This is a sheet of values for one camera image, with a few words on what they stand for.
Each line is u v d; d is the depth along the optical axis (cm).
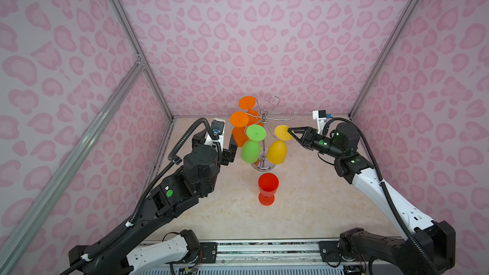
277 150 75
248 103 80
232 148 54
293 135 68
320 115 66
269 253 75
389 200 44
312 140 62
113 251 38
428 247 38
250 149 75
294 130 70
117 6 75
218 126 47
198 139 52
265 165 100
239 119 73
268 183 75
